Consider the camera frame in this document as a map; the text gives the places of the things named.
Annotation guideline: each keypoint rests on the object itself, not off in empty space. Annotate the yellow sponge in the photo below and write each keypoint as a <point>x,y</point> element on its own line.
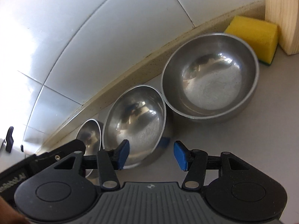
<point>252,37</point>

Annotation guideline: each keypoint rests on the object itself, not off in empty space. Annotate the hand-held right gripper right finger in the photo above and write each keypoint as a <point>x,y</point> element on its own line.
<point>180,155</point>

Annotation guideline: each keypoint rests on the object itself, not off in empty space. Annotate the person's left forearm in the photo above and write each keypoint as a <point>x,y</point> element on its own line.
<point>7,212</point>

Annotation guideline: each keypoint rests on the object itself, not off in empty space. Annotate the wooden knife block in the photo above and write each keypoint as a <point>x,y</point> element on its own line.
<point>282,16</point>

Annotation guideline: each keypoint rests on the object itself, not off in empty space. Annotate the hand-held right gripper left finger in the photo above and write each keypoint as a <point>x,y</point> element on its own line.
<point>123,154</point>

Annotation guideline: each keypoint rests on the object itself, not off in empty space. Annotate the stainless steel bowl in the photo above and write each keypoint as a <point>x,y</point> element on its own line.
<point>140,121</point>
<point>91,133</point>
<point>210,81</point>

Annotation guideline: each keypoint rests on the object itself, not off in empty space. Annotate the grey counter mat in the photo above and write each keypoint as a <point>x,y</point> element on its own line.
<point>257,140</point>

